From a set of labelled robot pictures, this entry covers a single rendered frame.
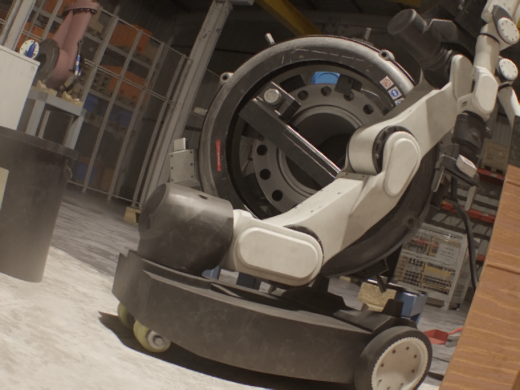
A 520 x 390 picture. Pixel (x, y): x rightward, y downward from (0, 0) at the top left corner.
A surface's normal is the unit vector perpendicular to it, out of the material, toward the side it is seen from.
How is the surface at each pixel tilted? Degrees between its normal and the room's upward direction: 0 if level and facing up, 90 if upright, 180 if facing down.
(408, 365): 90
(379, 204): 114
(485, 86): 85
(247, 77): 90
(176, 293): 90
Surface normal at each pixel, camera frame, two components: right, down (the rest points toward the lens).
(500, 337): -0.29, -0.13
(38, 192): 0.69, 0.23
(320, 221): 0.43, 0.09
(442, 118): 0.06, 0.31
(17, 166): 0.18, 0.07
